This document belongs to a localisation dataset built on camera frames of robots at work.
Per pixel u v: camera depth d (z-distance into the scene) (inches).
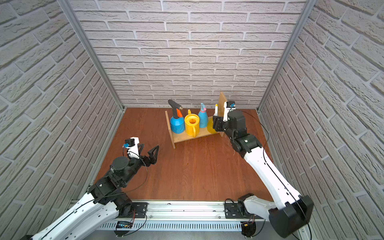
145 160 24.4
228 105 24.2
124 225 28.4
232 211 28.7
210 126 37.2
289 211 14.5
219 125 25.3
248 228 27.4
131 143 23.0
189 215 29.7
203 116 35.8
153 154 24.9
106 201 19.7
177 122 35.7
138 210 29.3
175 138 37.2
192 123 34.3
